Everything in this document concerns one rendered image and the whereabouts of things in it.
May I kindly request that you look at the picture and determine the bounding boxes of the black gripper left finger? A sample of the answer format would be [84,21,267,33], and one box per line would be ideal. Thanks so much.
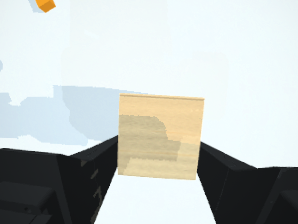
[0,135,118,224]

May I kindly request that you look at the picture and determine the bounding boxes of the orange block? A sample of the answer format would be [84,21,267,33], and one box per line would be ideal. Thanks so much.
[35,0,56,13]

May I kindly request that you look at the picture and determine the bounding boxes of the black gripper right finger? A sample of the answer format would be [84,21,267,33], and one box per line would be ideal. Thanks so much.
[197,141,298,224]

